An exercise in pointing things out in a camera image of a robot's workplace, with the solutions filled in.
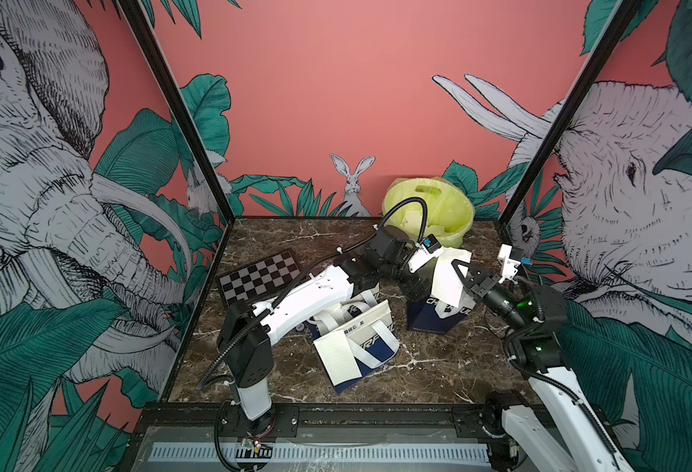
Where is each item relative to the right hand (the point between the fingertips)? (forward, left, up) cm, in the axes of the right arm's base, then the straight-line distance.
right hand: (450, 262), depth 65 cm
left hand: (+3, +2, -8) cm, 8 cm away
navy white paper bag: (-11, +18, -14) cm, 25 cm away
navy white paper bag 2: (-3, +1, -20) cm, 20 cm away
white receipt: (-4, 0, -3) cm, 5 cm away
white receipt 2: (-17, +25, -13) cm, 33 cm away
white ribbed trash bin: (+12, -2, -5) cm, 13 cm away
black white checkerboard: (+15, +54, -30) cm, 64 cm away
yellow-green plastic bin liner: (+29, -9, -11) cm, 32 cm away
